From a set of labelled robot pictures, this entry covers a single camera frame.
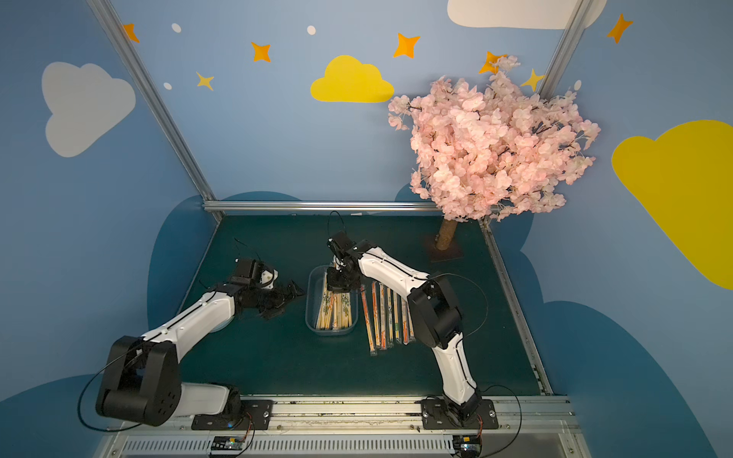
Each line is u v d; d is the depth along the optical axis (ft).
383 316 3.05
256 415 2.47
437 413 2.46
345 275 2.55
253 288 2.41
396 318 3.05
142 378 1.38
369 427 2.44
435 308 1.73
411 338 2.90
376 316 3.05
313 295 3.16
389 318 3.05
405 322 2.99
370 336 2.90
